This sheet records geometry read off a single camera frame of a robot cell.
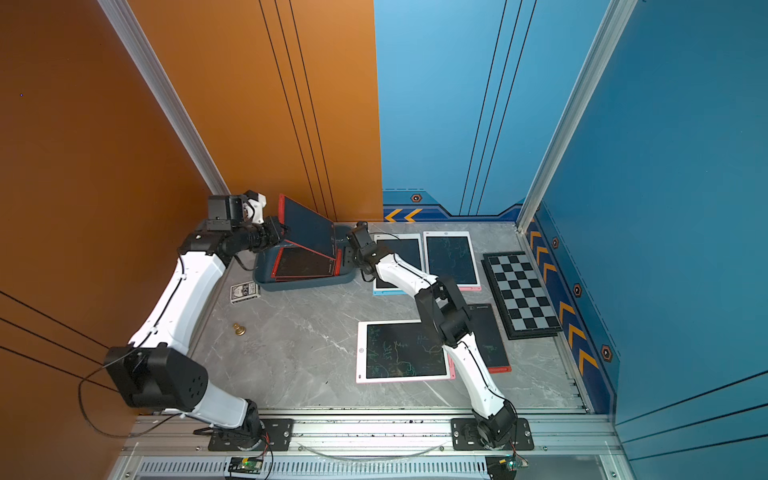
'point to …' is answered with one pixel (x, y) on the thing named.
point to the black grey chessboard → (521, 304)
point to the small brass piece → (240, 330)
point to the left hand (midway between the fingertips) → (292, 224)
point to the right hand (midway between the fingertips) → (351, 253)
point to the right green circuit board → (504, 467)
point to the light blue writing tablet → (407, 246)
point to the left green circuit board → (248, 465)
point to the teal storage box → (264, 263)
